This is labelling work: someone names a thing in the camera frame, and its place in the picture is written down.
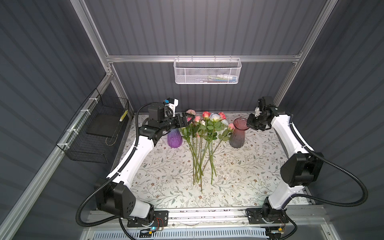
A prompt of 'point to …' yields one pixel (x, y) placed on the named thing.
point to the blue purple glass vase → (174, 138)
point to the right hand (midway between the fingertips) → (249, 125)
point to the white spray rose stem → (225, 123)
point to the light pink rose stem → (224, 136)
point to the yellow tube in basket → (124, 115)
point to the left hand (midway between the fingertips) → (190, 117)
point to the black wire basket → (90, 135)
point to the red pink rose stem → (218, 125)
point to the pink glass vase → (237, 138)
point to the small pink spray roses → (192, 135)
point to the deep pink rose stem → (205, 131)
